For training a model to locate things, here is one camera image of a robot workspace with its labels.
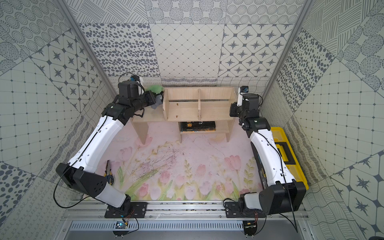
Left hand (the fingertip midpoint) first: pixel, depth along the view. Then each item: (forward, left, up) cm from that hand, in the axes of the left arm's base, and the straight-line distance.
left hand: (153, 90), depth 74 cm
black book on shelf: (-3, -23, -25) cm, 34 cm away
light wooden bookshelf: (+5, -18, -14) cm, 23 cm away
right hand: (-2, -42, -8) cm, 43 cm away
